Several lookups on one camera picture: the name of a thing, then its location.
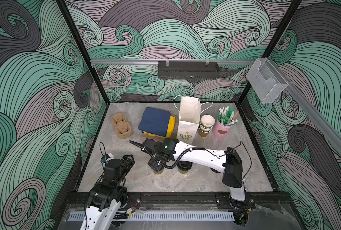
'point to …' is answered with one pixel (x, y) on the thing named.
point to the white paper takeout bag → (189, 117)
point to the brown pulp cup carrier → (123, 129)
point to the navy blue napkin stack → (155, 121)
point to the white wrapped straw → (223, 110)
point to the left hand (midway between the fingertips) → (131, 158)
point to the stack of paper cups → (207, 123)
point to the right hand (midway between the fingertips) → (156, 162)
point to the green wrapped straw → (226, 119)
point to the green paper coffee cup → (182, 172)
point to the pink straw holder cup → (221, 131)
